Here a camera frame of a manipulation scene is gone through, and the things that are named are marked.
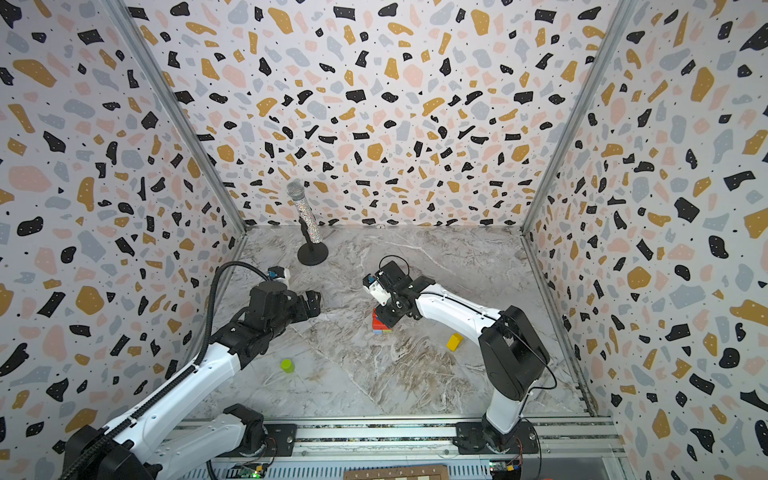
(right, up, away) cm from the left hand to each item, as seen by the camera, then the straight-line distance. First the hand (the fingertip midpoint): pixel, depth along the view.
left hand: (306, 293), depth 81 cm
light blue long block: (+18, -13, +12) cm, 25 cm away
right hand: (+19, -5, +6) cm, 21 cm away
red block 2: (+19, -12, +11) cm, 24 cm away
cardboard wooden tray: (+34, -39, -13) cm, 53 cm away
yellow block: (+42, -16, +9) cm, 45 cm away
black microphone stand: (-8, +11, +32) cm, 34 cm away
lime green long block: (+21, -14, +12) cm, 28 cm away
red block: (+17, -10, +14) cm, 24 cm away
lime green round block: (-6, -21, +3) cm, 22 cm away
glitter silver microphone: (-5, +29, +7) cm, 31 cm away
